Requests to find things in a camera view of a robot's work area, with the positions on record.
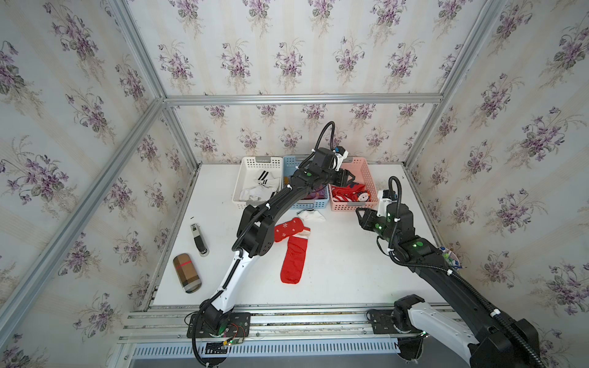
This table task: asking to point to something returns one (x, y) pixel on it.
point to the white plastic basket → (249, 168)
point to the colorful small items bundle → (451, 257)
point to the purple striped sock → (315, 195)
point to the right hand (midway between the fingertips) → (364, 210)
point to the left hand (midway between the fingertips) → (351, 175)
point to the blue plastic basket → (319, 198)
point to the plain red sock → (294, 259)
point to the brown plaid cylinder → (188, 277)
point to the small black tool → (200, 244)
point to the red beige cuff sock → (304, 234)
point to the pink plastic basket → (360, 169)
